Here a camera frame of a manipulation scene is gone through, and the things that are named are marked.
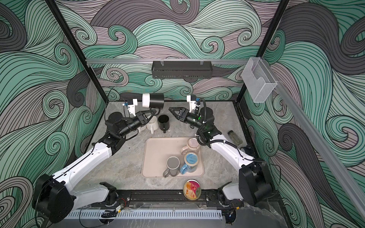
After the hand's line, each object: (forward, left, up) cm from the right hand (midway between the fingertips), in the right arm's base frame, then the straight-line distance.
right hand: (170, 111), depth 69 cm
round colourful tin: (-29, -11, -29) cm, 43 cm away
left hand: (0, +7, +1) cm, 7 cm away
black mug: (+13, +7, -28) cm, 31 cm away
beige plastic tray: (-5, +11, -35) cm, 37 cm away
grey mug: (-16, -1, -29) cm, 33 cm away
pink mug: (-8, -12, -22) cm, 26 cm away
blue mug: (-16, -11, -23) cm, 30 cm away
